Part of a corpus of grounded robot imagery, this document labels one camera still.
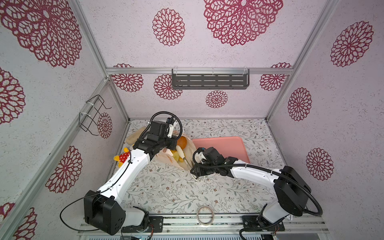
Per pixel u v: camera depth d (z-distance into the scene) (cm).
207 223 75
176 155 88
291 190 44
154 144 55
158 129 58
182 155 85
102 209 39
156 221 75
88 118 75
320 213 39
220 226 73
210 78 95
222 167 61
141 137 59
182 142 90
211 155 65
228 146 104
